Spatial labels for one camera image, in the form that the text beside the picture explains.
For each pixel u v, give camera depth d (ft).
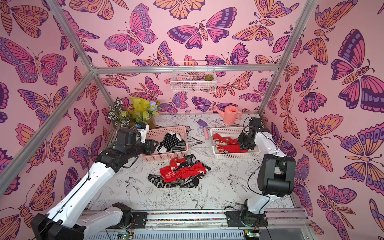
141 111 3.02
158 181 2.74
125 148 1.81
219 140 3.23
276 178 1.53
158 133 3.42
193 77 3.14
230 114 3.50
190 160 3.02
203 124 3.70
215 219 2.45
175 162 2.87
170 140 3.37
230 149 3.19
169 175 2.80
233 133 3.48
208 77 3.03
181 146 3.28
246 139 2.56
